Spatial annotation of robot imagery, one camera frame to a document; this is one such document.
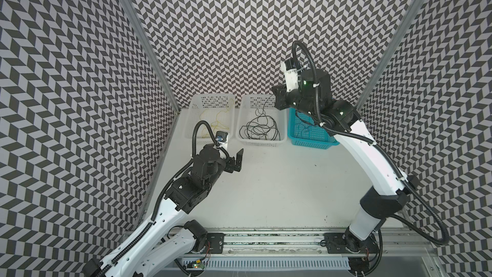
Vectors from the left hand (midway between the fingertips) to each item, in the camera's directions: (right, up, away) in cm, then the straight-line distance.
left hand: (232, 146), depth 70 cm
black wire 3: (+7, +7, +38) cm, 39 cm away
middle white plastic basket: (+4, +20, +45) cm, 49 cm away
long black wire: (+9, +12, +39) cm, 41 cm away
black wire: (+13, +7, +39) cm, 41 cm away
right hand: (+16, +21, -6) cm, 28 cm away
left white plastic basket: (-15, +17, +45) cm, 50 cm away
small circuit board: (-12, -42, -3) cm, 44 cm away
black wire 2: (+13, +13, +38) cm, 42 cm away
